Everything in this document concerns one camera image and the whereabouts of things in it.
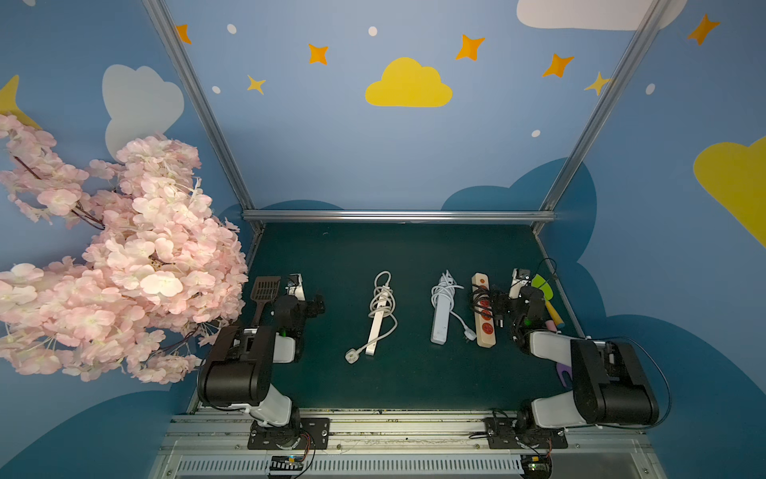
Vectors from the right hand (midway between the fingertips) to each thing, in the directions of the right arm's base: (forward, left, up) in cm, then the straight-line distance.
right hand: (512, 285), depth 94 cm
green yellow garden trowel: (+6, -16, -9) cm, 19 cm away
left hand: (-5, +67, 0) cm, 67 cm away
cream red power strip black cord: (-7, +8, -3) cm, 11 cm away
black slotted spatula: (-2, +83, -7) cm, 83 cm away
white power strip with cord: (-3, +22, -3) cm, 23 cm away
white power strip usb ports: (-9, +41, -4) cm, 43 cm away
